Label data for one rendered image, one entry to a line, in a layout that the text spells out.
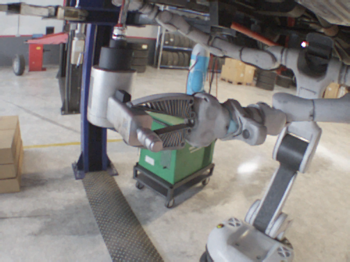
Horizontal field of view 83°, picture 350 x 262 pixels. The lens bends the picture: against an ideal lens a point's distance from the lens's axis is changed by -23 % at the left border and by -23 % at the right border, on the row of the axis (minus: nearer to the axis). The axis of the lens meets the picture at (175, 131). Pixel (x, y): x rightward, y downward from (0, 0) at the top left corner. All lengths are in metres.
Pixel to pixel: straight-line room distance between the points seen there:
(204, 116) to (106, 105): 0.18
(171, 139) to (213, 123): 0.09
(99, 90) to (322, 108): 0.54
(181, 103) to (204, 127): 0.07
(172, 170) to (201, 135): 1.51
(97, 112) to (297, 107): 0.48
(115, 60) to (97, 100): 0.08
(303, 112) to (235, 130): 0.25
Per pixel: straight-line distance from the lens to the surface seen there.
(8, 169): 2.27
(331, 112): 0.70
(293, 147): 1.21
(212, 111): 0.46
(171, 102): 0.42
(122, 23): 0.49
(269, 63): 1.16
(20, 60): 7.67
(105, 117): 0.48
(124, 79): 0.47
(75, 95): 4.19
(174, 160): 1.93
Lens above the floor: 1.39
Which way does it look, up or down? 22 degrees down
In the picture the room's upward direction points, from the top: 9 degrees clockwise
